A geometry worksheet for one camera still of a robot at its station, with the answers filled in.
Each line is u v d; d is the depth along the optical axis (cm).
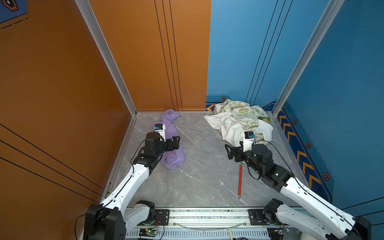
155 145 61
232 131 99
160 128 71
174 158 88
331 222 41
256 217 72
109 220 40
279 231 70
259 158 54
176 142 74
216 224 73
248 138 62
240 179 85
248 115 104
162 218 73
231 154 67
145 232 71
